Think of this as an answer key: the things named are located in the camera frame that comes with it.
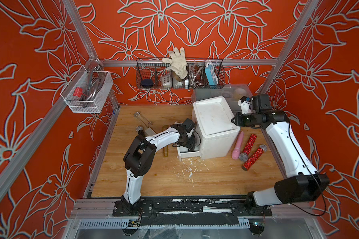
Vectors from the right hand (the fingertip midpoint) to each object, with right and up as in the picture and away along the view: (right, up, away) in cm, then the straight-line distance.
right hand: (230, 118), depth 77 cm
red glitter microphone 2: (+19, -24, +11) cm, 32 cm away
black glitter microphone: (-54, -8, +24) cm, 60 cm away
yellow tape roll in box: (+17, +18, +27) cm, 37 cm away
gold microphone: (-35, -20, +18) cm, 44 cm away
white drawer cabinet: (-7, -8, -4) cm, 12 cm away
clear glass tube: (-53, -2, +34) cm, 63 cm away
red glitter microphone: (+12, -23, +11) cm, 28 cm away
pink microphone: (+8, -22, +13) cm, 26 cm away
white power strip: (-35, +25, +17) cm, 46 cm away
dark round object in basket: (-49, +24, +22) cm, 59 cm away
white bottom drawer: (-25, -20, +10) cm, 34 cm away
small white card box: (-48, -9, +25) cm, 54 cm away
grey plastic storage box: (+11, +18, +28) cm, 35 cm away
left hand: (-19, -16, +16) cm, 29 cm away
